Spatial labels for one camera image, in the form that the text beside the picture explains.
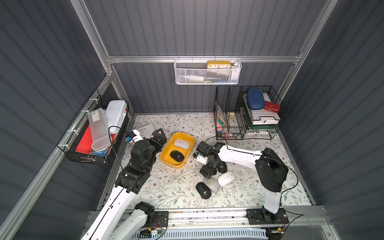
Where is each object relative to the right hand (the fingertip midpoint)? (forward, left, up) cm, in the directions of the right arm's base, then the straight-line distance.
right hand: (210, 167), depth 89 cm
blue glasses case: (+42, -32, +17) cm, 56 cm away
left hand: (+3, +26, +29) cm, 39 cm away
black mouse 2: (+7, +21, 0) cm, 22 cm away
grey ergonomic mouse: (-10, -1, 0) cm, 10 cm away
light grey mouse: (+16, +18, 0) cm, 25 cm away
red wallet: (+32, -39, +19) cm, 54 cm away
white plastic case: (+14, +50, +31) cm, 60 cm away
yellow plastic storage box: (+13, +21, -1) cm, 25 cm away
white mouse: (-7, -8, 0) cm, 11 cm away
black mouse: (-13, +5, -1) cm, 14 cm away
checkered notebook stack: (+26, -32, +17) cm, 45 cm away
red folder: (-3, +59, +27) cm, 65 cm away
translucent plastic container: (0, +51, +30) cm, 60 cm away
